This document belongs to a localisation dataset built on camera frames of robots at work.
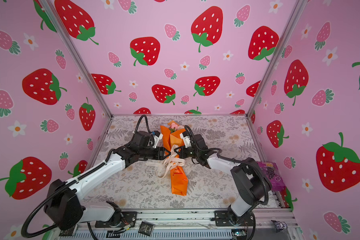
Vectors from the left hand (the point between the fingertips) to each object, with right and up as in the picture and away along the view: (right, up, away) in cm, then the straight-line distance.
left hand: (168, 152), depth 79 cm
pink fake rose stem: (+1, +14, +25) cm, 29 cm away
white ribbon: (+1, -6, +6) cm, 8 cm away
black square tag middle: (-10, -35, -9) cm, 37 cm away
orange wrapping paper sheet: (+5, -16, +3) cm, 18 cm away
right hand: (+2, +1, +6) cm, 7 cm away
